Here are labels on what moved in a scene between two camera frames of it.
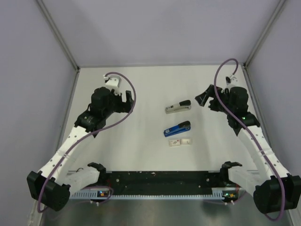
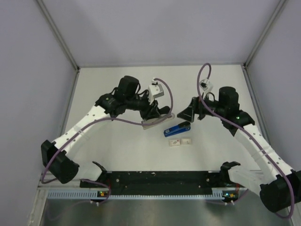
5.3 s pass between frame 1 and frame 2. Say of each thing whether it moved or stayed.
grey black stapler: moved
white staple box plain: stayed
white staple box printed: stayed
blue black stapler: stayed
